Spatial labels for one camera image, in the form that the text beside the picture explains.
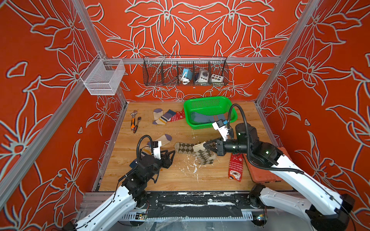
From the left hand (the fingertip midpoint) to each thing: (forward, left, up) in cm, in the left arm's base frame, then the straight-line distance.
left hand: (171, 151), depth 77 cm
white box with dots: (+46, -26, +16) cm, 55 cm away
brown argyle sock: (-4, -18, +5) cm, 19 cm away
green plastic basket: (+47, -28, -10) cm, 55 cm away
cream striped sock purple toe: (-5, +10, +11) cm, 16 cm away
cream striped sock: (+31, +13, -11) cm, 36 cm away
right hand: (-5, -15, +16) cm, 22 cm away
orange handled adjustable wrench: (+27, +34, -12) cm, 45 cm away
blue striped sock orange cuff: (+36, -16, -12) cm, 41 cm away
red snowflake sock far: (+36, 0, -12) cm, 38 cm away
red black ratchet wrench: (+31, +30, -12) cm, 45 cm away
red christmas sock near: (-2, -38, -12) cm, 40 cm away
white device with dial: (+44, -17, +19) cm, 51 cm away
